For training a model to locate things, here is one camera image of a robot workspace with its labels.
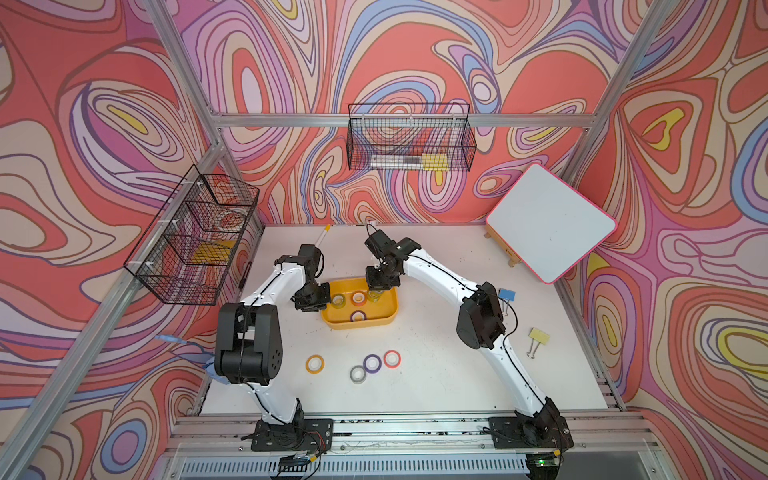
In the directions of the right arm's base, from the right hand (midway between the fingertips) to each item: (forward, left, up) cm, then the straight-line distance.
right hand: (374, 293), depth 94 cm
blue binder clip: (+2, -45, -6) cm, 45 cm away
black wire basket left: (-3, +44, +26) cm, 52 cm away
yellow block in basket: (-3, +38, +26) cm, 46 cm away
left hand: (-4, +15, 0) cm, 16 cm away
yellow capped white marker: (+30, +21, -3) cm, 36 cm away
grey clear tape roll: (-23, +5, -5) cm, 24 cm away
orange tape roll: (-20, +18, -6) cm, 27 cm away
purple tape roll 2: (-20, +1, -6) cm, 21 cm away
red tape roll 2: (-19, -5, -6) cm, 21 cm away
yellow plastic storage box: (-4, -2, -6) cm, 7 cm away
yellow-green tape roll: (0, +12, -4) cm, 13 cm away
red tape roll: (+1, +6, -4) cm, 7 cm away
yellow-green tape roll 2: (+1, 0, -2) cm, 2 cm away
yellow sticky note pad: (-13, -51, -7) cm, 53 cm away
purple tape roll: (-5, +5, -4) cm, 8 cm away
